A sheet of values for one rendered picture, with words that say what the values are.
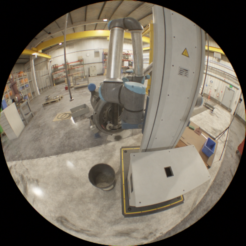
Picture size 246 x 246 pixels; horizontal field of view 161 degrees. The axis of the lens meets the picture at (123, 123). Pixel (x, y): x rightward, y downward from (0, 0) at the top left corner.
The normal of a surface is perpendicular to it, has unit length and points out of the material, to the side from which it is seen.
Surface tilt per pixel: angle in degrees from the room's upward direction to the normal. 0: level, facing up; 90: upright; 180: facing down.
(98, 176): 0
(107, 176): 0
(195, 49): 90
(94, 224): 0
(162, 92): 90
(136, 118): 70
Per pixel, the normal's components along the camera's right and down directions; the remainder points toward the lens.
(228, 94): -0.92, 0.22
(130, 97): -0.37, 0.55
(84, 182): 0.00, -0.81
